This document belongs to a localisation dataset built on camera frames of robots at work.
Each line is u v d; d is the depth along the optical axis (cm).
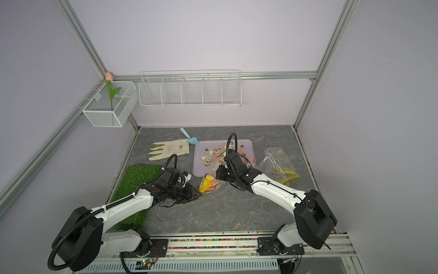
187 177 82
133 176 92
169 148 108
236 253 74
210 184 83
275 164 89
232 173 62
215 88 105
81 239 41
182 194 75
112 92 91
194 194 77
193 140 112
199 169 102
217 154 102
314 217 42
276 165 89
